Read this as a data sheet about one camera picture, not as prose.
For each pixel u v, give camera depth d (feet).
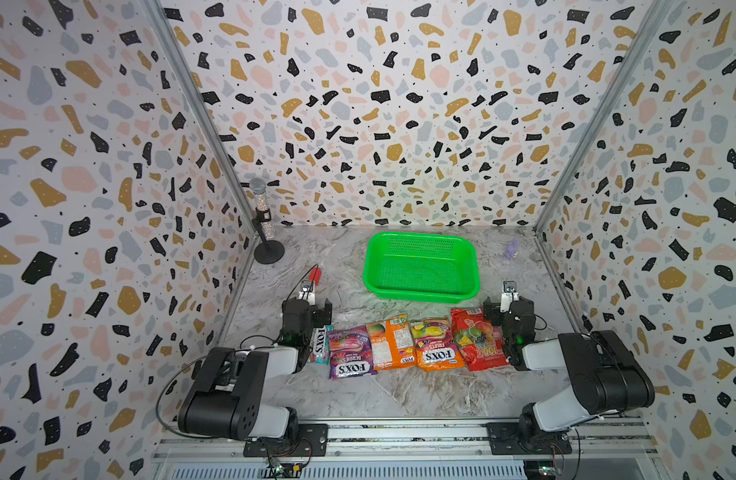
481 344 2.81
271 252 3.69
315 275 3.42
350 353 2.82
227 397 1.43
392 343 2.94
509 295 2.63
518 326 2.35
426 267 3.60
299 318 2.29
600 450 2.40
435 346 2.88
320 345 2.88
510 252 3.64
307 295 2.61
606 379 1.49
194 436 1.41
